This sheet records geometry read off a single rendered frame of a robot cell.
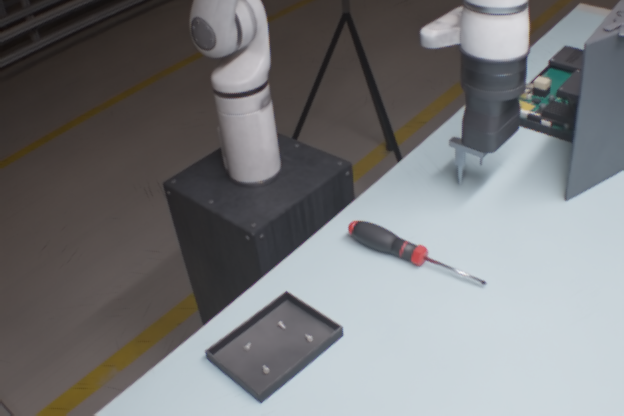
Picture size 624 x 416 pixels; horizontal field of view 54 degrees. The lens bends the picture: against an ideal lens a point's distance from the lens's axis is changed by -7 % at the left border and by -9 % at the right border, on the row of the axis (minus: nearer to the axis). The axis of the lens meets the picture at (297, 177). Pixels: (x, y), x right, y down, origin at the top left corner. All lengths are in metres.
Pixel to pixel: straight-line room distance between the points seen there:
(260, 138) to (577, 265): 0.57
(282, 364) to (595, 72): 0.45
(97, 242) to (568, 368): 2.12
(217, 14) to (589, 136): 0.53
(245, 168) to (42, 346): 1.30
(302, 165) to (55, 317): 1.35
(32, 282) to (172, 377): 1.87
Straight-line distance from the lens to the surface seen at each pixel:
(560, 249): 0.76
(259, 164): 1.10
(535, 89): 1.02
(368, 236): 0.72
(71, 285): 2.41
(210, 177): 1.17
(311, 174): 1.13
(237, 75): 1.03
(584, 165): 0.82
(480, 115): 0.74
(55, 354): 2.19
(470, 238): 0.76
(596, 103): 0.78
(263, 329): 0.66
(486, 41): 0.69
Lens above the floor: 1.49
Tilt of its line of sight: 34 degrees down
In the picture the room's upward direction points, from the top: 8 degrees counter-clockwise
